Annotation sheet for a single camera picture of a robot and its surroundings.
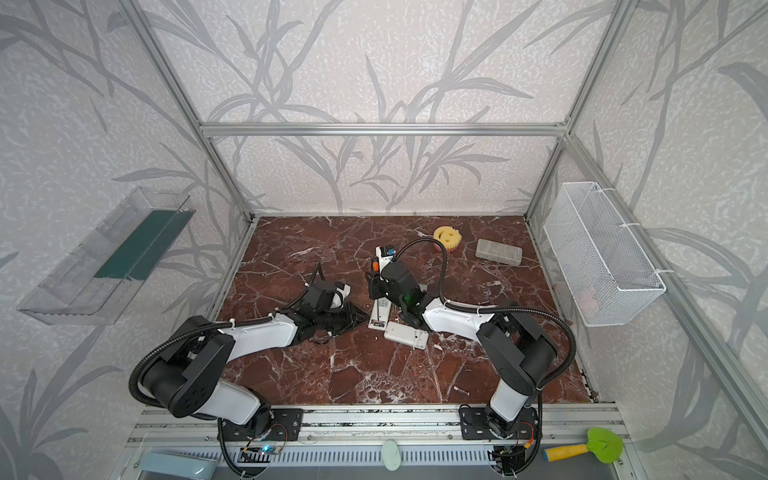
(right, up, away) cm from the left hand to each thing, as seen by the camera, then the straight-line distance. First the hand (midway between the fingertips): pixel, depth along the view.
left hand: (373, 311), depth 87 cm
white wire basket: (+51, +14, -25) cm, 59 cm away
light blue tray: (-41, -29, -21) cm, 55 cm away
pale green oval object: (+6, -29, -18) cm, 35 cm away
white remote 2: (+12, -8, 0) cm, 14 cm away
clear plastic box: (+43, +17, +19) cm, 50 cm away
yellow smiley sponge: (+26, +22, +22) cm, 41 cm away
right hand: (-1, +14, 0) cm, 14 cm away
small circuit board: (-24, -30, -16) cm, 42 cm away
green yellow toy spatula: (+56, -28, -17) cm, 65 cm away
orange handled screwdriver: (+1, +14, -5) cm, 15 cm away
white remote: (+2, -1, 0) cm, 2 cm away
